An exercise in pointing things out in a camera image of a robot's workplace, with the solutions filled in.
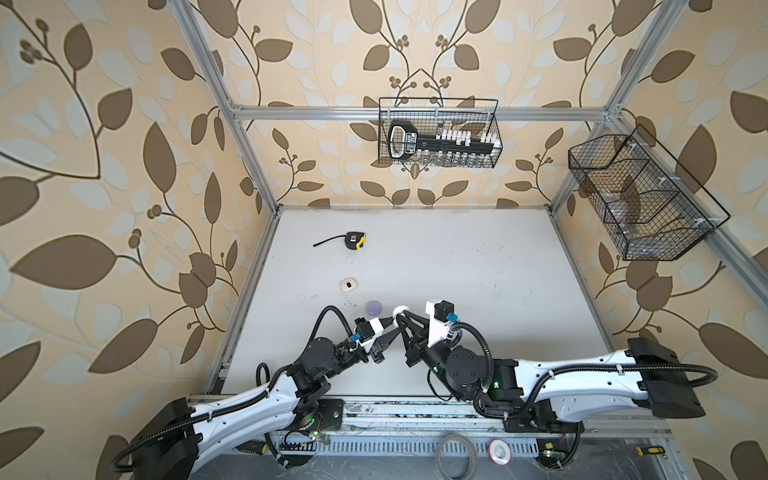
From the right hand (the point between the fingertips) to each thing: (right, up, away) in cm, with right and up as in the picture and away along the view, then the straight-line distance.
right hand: (399, 318), depth 66 cm
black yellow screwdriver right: (+61, -32, +3) cm, 69 cm away
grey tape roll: (+13, -34, +4) cm, 37 cm away
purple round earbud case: (-8, -4, +26) cm, 28 cm away
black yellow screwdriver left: (-33, -30, +2) cm, 45 cm away
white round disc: (+24, -33, +4) cm, 41 cm away
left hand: (0, 0, +1) cm, 1 cm away
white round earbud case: (0, +2, 0) cm, 2 cm away
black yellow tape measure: (-16, +17, +42) cm, 48 cm away
